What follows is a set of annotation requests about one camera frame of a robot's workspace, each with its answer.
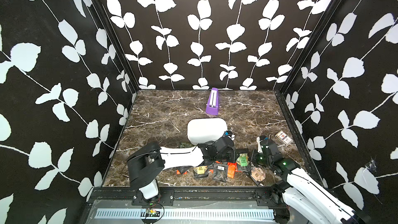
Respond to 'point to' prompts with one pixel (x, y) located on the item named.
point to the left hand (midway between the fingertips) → (240, 154)
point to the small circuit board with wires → (150, 212)
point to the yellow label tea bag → (201, 171)
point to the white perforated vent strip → (187, 214)
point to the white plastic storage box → (203, 129)
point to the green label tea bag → (242, 159)
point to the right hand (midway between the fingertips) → (245, 151)
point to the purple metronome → (212, 106)
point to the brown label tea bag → (257, 174)
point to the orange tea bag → (231, 168)
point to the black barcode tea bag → (220, 172)
